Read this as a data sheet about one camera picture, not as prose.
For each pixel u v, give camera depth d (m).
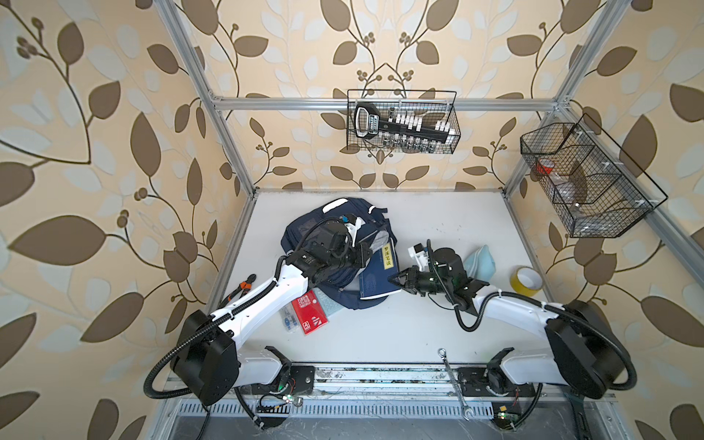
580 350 0.42
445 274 0.67
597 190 0.73
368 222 1.00
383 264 0.85
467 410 0.71
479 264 0.91
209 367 0.41
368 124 0.87
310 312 0.88
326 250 0.61
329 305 0.87
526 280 0.94
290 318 0.86
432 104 0.91
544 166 0.85
